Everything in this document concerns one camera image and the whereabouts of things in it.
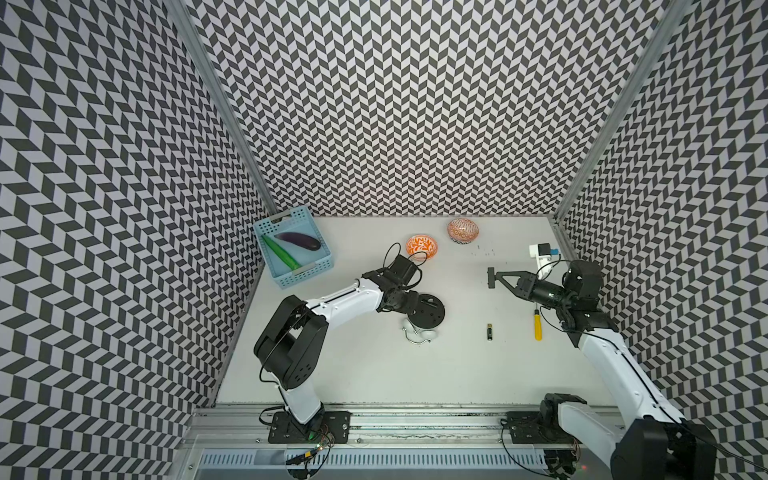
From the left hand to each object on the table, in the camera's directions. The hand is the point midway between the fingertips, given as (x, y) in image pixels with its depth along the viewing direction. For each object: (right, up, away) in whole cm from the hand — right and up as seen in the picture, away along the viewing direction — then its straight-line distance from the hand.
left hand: (406, 305), depth 89 cm
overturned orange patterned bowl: (+22, +24, +23) cm, 39 cm away
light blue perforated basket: (-43, +17, +25) cm, 53 cm away
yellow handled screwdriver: (+41, -7, +2) cm, 41 cm away
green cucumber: (-46, +15, +19) cm, 52 cm away
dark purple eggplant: (-41, +20, +25) cm, 52 cm away
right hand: (+23, +9, -13) cm, 28 cm away
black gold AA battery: (+25, -8, -1) cm, 26 cm away
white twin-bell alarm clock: (+5, -5, -2) cm, 7 cm away
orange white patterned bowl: (+6, +17, +19) cm, 26 cm away
